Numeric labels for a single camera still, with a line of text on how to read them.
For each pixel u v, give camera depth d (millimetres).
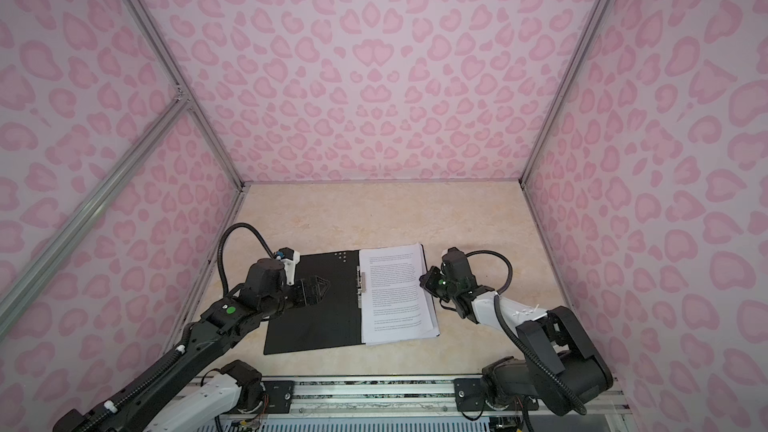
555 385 393
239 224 636
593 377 428
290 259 730
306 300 691
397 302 882
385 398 749
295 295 702
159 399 448
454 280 692
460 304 666
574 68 865
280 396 730
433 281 800
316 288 706
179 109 881
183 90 908
